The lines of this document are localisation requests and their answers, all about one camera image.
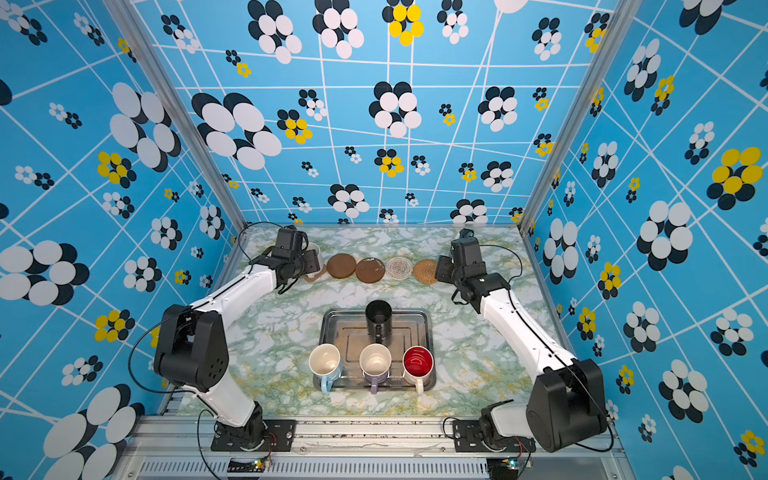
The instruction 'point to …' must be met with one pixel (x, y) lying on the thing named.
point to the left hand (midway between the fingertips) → (311, 259)
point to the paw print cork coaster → (314, 279)
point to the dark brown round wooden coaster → (341, 265)
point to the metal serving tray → (359, 350)
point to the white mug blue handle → (325, 362)
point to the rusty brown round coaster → (370, 270)
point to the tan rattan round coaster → (425, 271)
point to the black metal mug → (379, 320)
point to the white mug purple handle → (375, 361)
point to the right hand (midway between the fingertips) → (449, 264)
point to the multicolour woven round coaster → (399, 268)
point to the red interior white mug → (418, 362)
